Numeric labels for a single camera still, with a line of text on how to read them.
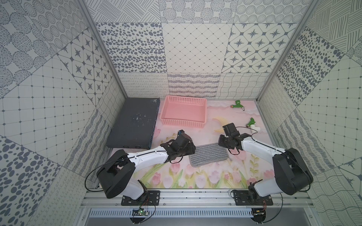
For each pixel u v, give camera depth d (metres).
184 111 1.10
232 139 0.71
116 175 0.42
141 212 0.70
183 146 0.68
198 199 0.75
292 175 0.43
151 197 0.73
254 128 1.00
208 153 0.90
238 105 1.16
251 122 1.05
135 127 0.99
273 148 0.51
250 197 0.66
